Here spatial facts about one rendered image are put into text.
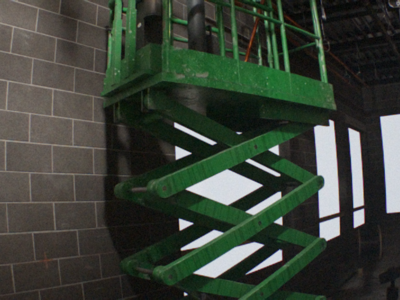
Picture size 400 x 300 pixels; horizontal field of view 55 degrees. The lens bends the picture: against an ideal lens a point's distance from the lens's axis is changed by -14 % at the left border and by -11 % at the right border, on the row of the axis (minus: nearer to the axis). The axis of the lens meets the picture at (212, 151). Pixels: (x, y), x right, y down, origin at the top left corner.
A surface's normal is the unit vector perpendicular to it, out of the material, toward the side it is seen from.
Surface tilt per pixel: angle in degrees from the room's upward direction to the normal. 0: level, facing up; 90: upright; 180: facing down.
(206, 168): 90
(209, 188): 90
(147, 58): 90
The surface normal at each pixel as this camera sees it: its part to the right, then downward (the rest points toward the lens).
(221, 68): 0.65, -0.11
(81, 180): 0.83, -0.11
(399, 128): -0.56, -0.06
